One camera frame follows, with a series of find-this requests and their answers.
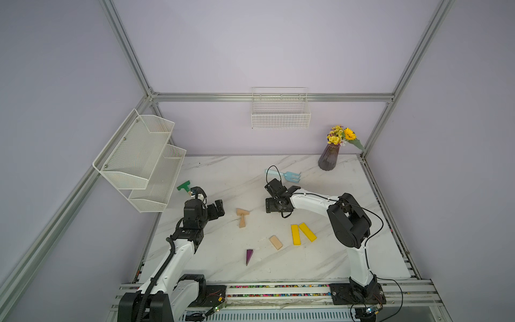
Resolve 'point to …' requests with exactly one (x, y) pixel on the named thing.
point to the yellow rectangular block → (296, 234)
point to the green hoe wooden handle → (185, 185)
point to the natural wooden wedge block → (242, 223)
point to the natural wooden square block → (275, 242)
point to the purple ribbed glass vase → (329, 157)
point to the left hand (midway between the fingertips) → (211, 205)
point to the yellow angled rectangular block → (308, 232)
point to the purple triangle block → (249, 253)
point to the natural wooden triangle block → (240, 212)
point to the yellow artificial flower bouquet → (339, 135)
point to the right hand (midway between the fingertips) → (277, 208)
